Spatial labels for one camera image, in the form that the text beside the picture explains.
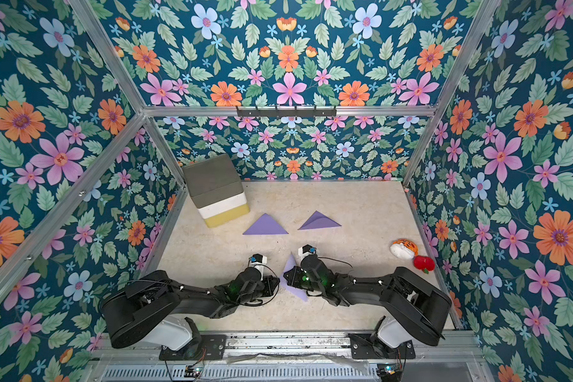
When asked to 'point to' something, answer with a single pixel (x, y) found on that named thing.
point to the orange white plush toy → (404, 249)
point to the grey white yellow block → (216, 189)
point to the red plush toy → (424, 263)
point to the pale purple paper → (298, 292)
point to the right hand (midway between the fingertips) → (283, 276)
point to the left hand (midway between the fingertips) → (283, 281)
